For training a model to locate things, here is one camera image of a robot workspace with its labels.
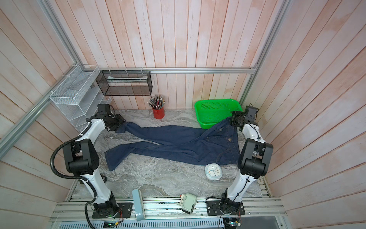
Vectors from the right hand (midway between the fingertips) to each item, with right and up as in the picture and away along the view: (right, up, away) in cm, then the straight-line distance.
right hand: (229, 110), depth 94 cm
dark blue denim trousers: (-6, -24, +4) cm, 25 cm away
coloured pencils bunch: (-51, +8, +10) cm, 52 cm away
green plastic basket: (-5, +2, +27) cm, 28 cm away
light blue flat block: (-55, -51, -21) cm, 78 cm away
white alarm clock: (-13, -37, -10) cm, 41 cm away
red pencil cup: (-50, -1, +17) cm, 53 cm away
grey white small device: (-30, -49, -23) cm, 61 cm away
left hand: (-71, -8, +1) cm, 72 cm away
